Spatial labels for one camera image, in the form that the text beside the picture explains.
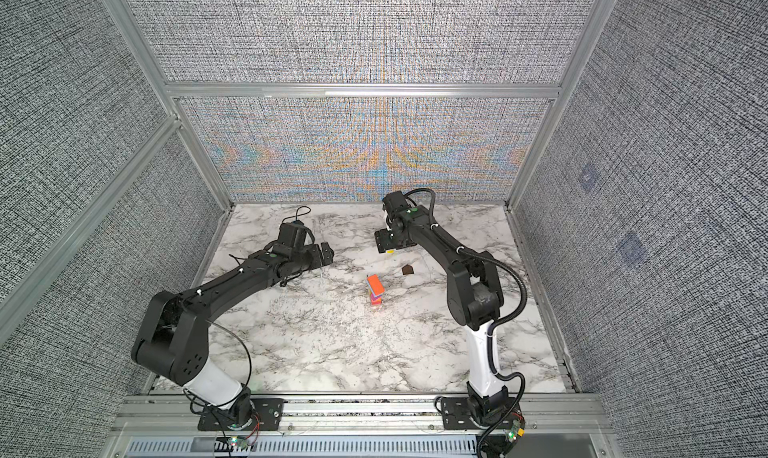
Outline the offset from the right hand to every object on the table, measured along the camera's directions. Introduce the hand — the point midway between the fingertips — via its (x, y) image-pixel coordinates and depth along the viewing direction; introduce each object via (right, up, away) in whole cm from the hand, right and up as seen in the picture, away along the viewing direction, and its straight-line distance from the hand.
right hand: (391, 242), depth 97 cm
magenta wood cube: (-5, -17, -7) cm, 19 cm away
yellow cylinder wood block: (-1, -2, -11) cm, 11 cm away
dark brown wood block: (+5, -9, +3) cm, 11 cm away
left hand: (-21, -4, -5) cm, 22 cm away
